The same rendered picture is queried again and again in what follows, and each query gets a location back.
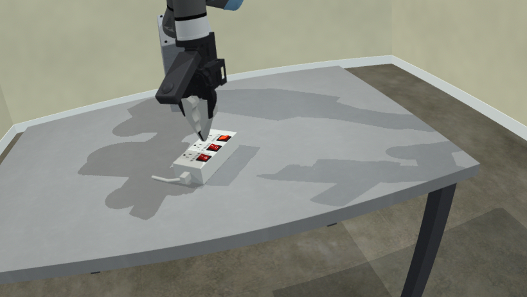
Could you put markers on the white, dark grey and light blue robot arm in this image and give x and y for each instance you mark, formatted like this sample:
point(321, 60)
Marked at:
point(194, 25)

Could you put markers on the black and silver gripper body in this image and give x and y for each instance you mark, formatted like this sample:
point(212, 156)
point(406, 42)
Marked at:
point(208, 65)

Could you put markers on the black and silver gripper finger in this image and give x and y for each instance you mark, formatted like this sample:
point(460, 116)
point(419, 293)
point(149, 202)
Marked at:
point(208, 109)
point(188, 107)

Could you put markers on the white power strip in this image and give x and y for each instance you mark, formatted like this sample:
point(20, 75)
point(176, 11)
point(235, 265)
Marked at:
point(203, 159)

